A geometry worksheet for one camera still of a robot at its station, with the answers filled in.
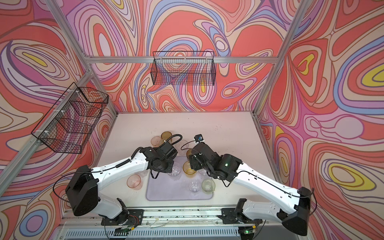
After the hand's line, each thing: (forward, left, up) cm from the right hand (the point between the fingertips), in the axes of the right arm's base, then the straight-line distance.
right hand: (197, 159), depth 72 cm
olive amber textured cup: (+10, +4, -11) cm, 15 cm away
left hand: (+2, +14, -12) cm, 19 cm away
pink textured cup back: (+22, +27, -16) cm, 38 cm away
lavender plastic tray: (-5, +14, -20) cm, 25 cm away
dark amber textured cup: (+25, +20, -13) cm, 35 cm away
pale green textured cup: (-7, -6, -19) cm, 21 cm away
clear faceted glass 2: (0, -3, -18) cm, 18 cm away
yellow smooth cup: (+1, +6, -14) cm, 15 cm away
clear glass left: (-10, +21, +11) cm, 26 cm away
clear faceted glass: (+7, +9, +3) cm, 12 cm away
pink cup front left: (-3, +36, -18) cm, 41 cm away
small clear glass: (-7, +2, -19) cm, 21 cm away
